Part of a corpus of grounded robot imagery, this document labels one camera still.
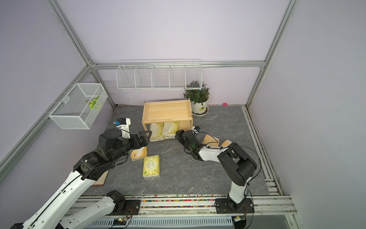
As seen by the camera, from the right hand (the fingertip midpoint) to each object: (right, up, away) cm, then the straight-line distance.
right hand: (178, 134), depth 92 cm
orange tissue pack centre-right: (+22, -5, +2) cm, 22 cm away
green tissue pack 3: (-15, +2, +7) cm, 17 cm away
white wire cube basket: (-57, +16, -10) cm, 60 cm away
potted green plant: (+15, +27, +9) cm, 32 cm away
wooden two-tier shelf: (+1, +15, -3) cm, 15 cm away
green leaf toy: (-49, +19, -11) cm, 54 cm away
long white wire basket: (-14, +41, +7) cm, 44 cm away
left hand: (-14, +2, -25) cm, 28 cm away
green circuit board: (-28, -42, -21) cm, 55 cm away
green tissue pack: (-15, -19, -9) cm, 26 cm away
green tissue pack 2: (-6, +3, +6) cm, 9 cm away
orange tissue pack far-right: (+32, -6, +2) cm, 33 cm away
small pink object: (+39, +23, +32) cm, 55 cm away
